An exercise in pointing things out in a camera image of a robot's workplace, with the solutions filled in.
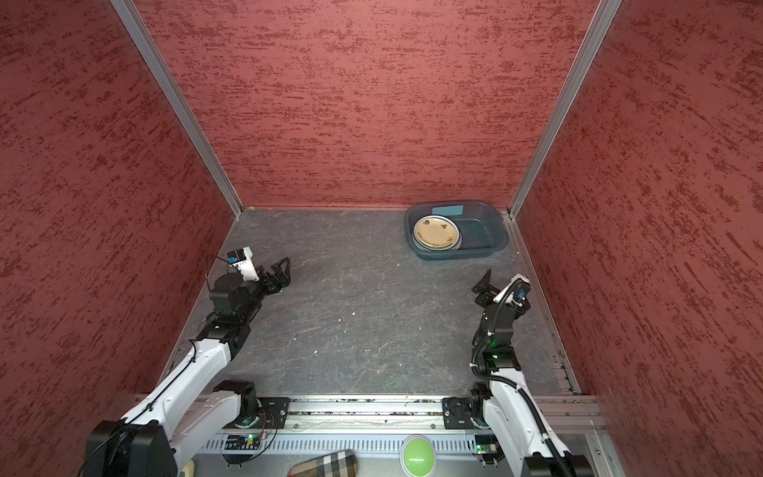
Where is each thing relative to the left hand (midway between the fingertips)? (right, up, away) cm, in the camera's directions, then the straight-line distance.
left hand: (279, 267), depth 83 cm
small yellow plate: (+50, +11, +27) cm, 57 cm away
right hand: (+62, -4, -2) cm, 62 cm away
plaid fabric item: (+21, -43, -18) cm, 51 cm away
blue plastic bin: (+70, +13, +34) cm, 79 cm away
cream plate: (+55, +5, +22) cm, 60 cm away
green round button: (+39, -43, -15) cm, 60 cm away
